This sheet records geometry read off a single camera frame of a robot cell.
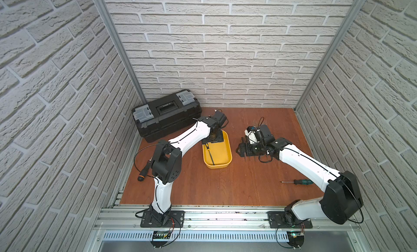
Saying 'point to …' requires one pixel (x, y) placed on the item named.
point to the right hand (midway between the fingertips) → (245, 149)
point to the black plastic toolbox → (164, 119)
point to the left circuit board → (160, 238)
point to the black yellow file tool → (210, 155)
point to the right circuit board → (296, 239)
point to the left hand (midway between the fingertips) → (218, 137)
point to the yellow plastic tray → (218, 155)
